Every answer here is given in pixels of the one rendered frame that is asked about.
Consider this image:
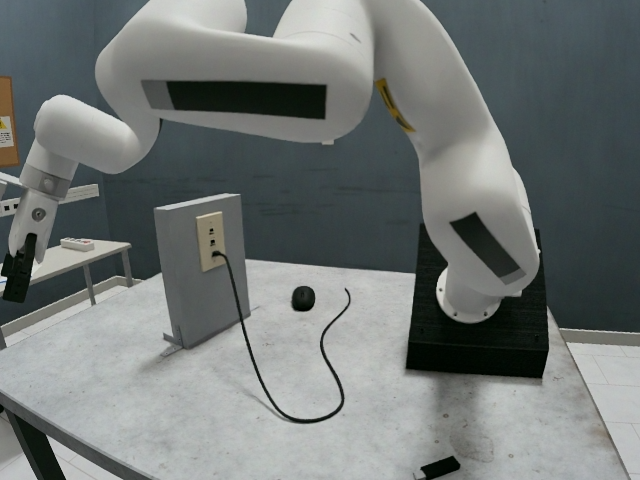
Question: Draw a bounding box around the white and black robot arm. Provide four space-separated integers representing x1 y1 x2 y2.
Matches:
0 0 539 324

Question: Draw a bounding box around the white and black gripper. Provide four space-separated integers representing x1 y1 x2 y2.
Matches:
0 187 66 303

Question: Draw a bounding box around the black computer mouse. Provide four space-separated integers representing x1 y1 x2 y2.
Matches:
292 286 316 311

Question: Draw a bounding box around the beige wall plate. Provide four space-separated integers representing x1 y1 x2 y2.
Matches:
195 212 226 272

